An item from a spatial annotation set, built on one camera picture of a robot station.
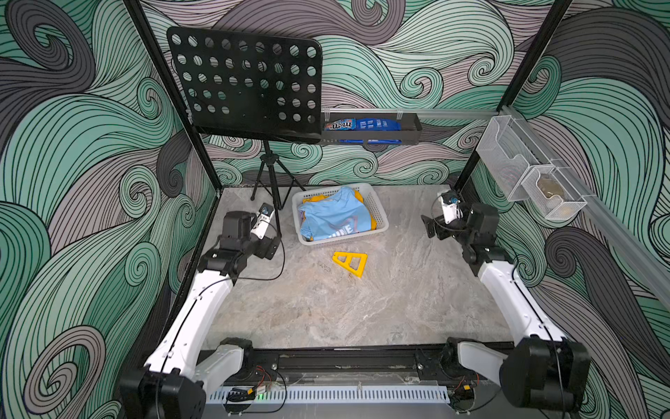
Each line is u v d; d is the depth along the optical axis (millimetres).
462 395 700
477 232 600
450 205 671
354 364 746
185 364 383
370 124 920
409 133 939
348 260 950
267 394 697
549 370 384
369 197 1069
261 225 673
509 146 931
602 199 611
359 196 1078
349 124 912
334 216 1006
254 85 684
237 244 565
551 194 661
